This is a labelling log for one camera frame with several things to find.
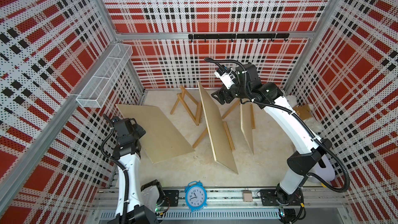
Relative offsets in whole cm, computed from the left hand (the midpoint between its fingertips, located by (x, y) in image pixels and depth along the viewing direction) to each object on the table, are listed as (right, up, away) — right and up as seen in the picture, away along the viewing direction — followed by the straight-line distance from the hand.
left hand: (138, 128), depth 79 cm
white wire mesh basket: (-31, +21, +13) cm, 40 cm away
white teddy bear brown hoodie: (+97, +8, +17) cm, 99 cm away
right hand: (+42, +19, -9) cm, 47 cm away
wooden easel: (+48, -4, +13) cm, 50 cm away
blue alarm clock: (+31, -31, -7) cm, 44 cm away
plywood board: (+44, -10, +7) cm, 45 cm away
